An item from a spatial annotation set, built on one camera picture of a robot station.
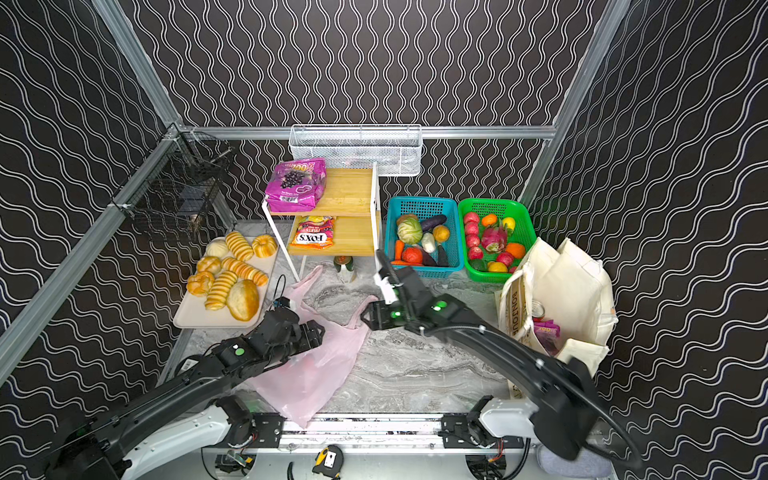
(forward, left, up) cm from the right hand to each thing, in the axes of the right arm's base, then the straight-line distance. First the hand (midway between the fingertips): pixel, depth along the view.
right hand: (370, 315), depth 77 cm
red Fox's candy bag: (+27, +19, +4) cm, 33 cm away
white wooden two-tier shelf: (+27, +6, +17) cm, 32 cm away
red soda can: (+5, -46, -6) cm, 47 cm away
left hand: (-4, +13, -5) cm, 14 cm away
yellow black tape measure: (-30, +9, -13) cm, 34 cm away
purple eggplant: (+46, -20, -11) cm, 51 cm away
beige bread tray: (+8, +58, -13) cm, 60 cm away
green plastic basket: (+51, -40, -11) cm, 66 cm away
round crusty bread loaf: (+10, +41, -9) cm, 43 cm away
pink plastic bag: (-13, +18, -13) cm, 26 cm away
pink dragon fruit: (+36, -41, -10) cm, 55 cm away
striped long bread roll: (+13, +51, -10) cm, 53 cm away
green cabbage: (+38, -11, -6) cm, 40 cm away
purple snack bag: (-2, -46, -5) cm, 47 cm away
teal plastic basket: (+51, -27, -8) cm, 58 cm away
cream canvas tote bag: (+9, -55, -1) cm, 56 cm away
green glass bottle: (+20, +10, -6) cm, 23 cm away
